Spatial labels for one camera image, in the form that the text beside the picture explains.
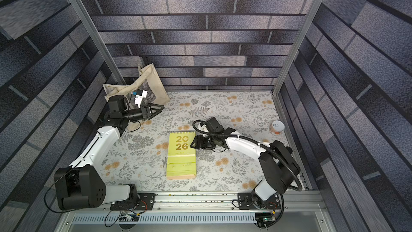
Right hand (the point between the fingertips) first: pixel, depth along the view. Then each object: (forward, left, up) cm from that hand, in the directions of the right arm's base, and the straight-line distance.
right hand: (194, 145), depth 84 cm
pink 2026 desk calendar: (-14, +6, -9) cm, 18 cm away
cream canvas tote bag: (+36, +31, +14) cm, 49 cm away
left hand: (+9, +15, +20) cm, 26 cm away
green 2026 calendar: (-4, +6, -2) cm, 8 cm away
